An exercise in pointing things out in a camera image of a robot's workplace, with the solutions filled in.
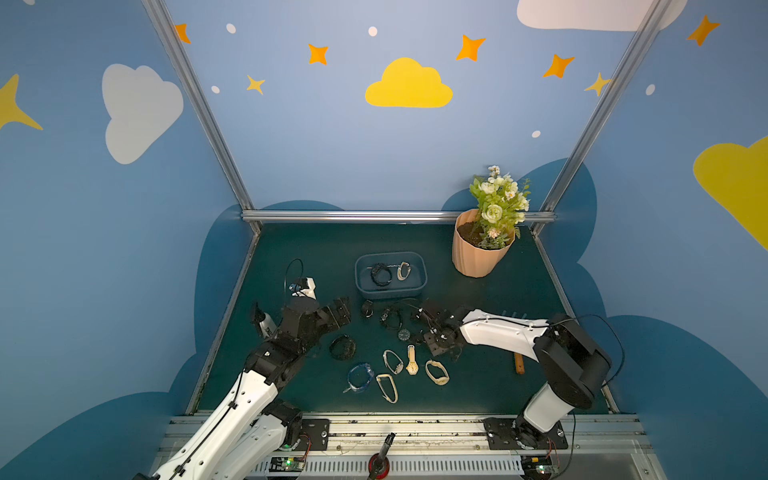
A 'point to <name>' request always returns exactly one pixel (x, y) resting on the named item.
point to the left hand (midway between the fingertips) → (344, 302)
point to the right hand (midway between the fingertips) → (442, 337)
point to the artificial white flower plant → (502, 207)
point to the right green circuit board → (536, 466)
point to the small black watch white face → (367, 308)
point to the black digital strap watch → (385, 322)
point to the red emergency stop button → (379, 463)
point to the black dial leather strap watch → (404, 335)
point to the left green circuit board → (286, 463)
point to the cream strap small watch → (412, 368)
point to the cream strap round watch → (441, 381)
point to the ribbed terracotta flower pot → (470, 259)
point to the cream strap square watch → (388, 388)
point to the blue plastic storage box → (412, 287)
